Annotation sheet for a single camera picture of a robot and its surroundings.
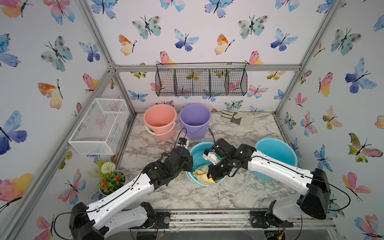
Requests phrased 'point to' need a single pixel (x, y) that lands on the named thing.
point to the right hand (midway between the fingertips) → (207, 178)
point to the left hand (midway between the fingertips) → (192, 156)
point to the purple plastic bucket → (194, 120)
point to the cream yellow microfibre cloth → (201, 174)
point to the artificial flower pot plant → (109, 180)
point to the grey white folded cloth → (238, 117)
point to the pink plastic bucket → (160, 120)
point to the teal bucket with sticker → (197, 151)
